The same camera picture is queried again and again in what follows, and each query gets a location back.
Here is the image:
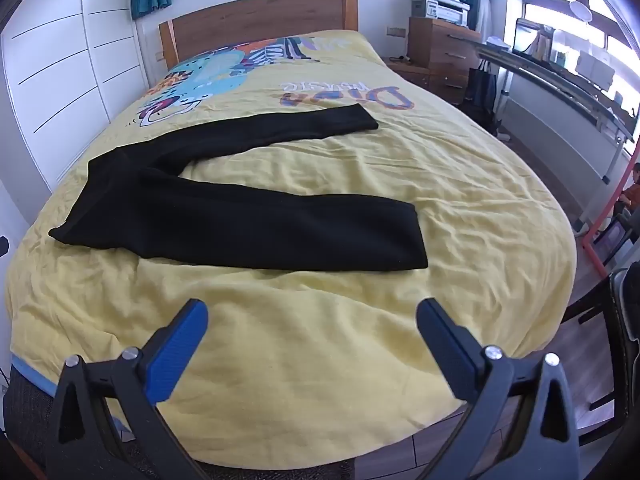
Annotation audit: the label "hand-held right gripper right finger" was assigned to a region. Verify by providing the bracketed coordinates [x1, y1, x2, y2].
[416, 298, 583, 480]

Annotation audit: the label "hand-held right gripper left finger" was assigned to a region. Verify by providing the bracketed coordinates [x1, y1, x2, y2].
[47, 298, 211, 480]

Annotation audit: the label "black pants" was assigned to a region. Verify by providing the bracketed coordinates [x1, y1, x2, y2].
[48, 103, 430, 272]

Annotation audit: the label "yellow printed blanket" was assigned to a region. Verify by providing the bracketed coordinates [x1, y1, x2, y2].
[4, 30, 578, 466]

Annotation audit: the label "grey bed base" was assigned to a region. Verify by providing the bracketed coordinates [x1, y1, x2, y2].
[0, 360, 356, 480]

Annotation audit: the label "black chair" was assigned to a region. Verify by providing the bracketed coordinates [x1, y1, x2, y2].
[562, 267, 640, 421]

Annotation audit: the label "black bag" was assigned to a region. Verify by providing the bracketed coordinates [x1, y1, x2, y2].
[465, 60, 501, 122]

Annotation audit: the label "low wooden nightstand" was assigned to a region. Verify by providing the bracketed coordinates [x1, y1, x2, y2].
[386, 57, 431, 92]

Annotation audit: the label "long grey desk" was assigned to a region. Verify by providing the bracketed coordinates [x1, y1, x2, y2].
[475, 40, 636, 186]

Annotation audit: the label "wooden dresser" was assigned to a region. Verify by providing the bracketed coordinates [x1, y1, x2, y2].
[407, 16, 483, 106]

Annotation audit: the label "white wardrobe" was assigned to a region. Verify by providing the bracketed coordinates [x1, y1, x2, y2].
[0, 0, 151, 196]

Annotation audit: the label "wooden headboard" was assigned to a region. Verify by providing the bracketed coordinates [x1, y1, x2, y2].
[159, 0, 360, 71]

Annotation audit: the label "white printer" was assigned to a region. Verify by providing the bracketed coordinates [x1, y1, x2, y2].
[410, 0, 471, 26]

